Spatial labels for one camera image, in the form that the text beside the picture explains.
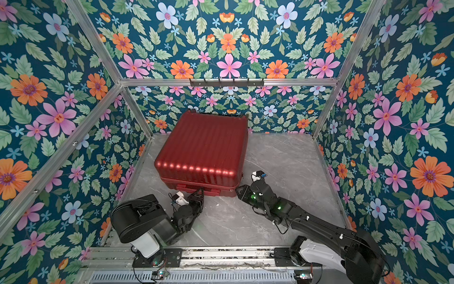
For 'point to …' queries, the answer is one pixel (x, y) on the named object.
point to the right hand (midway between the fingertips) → (235, 189)
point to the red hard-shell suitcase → (204, 149)
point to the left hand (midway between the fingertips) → (207, 185)
